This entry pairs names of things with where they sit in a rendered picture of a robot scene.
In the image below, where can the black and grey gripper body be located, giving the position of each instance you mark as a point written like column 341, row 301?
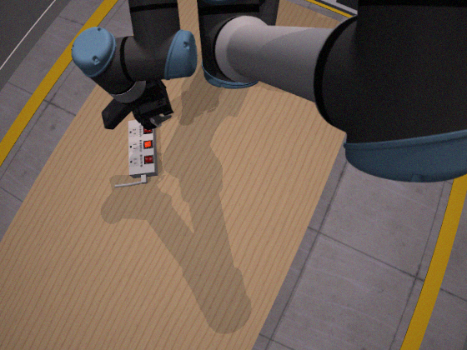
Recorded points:
column 151, row 101

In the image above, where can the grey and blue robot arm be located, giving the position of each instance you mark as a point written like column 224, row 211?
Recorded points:
column 395, row 81

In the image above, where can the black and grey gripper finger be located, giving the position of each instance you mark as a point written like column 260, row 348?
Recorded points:
column 154, row 122

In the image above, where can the white power strip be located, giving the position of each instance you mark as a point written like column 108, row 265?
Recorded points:
column 142, row 153

